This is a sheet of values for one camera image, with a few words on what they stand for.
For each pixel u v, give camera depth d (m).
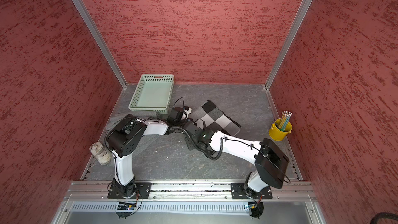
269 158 0.42
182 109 0.90
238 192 0.74
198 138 0.61
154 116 0.95
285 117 0.84
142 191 0.74
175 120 0.79
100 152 0.83
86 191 0.74
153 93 1.17
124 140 0.52
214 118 1.01
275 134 0.88
